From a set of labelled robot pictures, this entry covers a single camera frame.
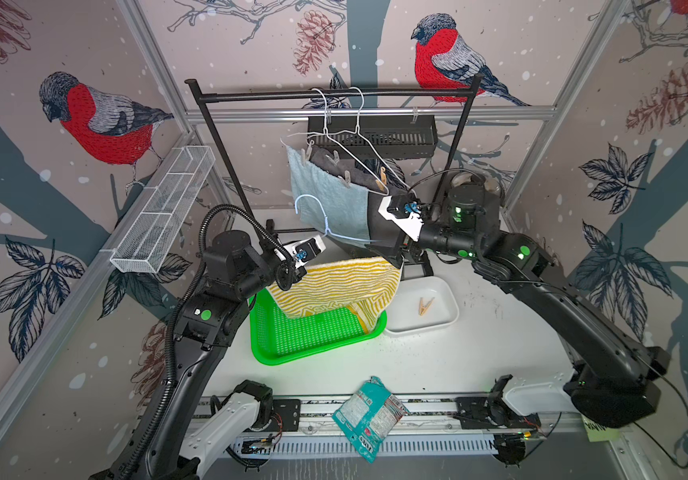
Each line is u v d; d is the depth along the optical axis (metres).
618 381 0.38
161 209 0.78
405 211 0.45
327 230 0.59
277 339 0.88
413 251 0.51
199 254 0.43
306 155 0.81
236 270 0.45
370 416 0.70
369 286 0.76
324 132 0.70
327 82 0.89
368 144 0.70
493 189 1.01
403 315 0.91
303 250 0.49
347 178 0.75
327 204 0.86
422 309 0.91
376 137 1.07
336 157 0.80
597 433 0.70
